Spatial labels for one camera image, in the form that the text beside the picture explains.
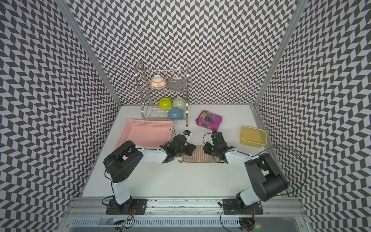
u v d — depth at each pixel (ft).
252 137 3.52
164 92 2.65
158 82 2.93
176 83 3.27
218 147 2.33
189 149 2.70
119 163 1.63
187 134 2.74
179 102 3.67
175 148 2.37
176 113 3.46
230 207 2.41
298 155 2.48
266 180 1.44
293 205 2.45
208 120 3.37
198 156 2.65
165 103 3.62
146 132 3.33
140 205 2.38
